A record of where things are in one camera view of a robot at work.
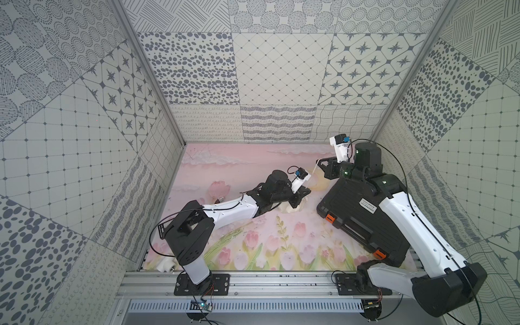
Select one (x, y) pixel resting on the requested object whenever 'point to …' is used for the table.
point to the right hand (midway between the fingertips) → (319, 162)
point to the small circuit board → (198, 305)
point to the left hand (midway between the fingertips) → (308, 186)
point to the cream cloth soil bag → (286, 207)
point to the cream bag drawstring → (316, 165)
